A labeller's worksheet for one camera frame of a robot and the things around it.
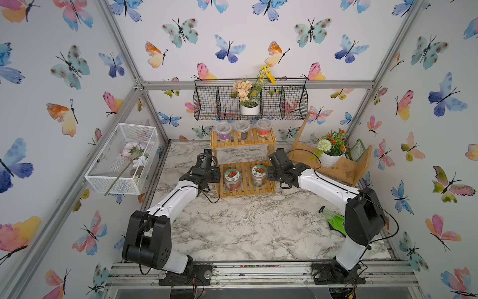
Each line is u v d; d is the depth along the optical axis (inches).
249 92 32.6
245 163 42.5
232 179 35.7
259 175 36.3
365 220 18.3
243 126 31.6
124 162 29.2
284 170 25.9
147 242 16.9
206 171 27.4
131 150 29.0
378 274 29.7
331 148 35.0
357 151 43.7
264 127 31.3
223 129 31.1
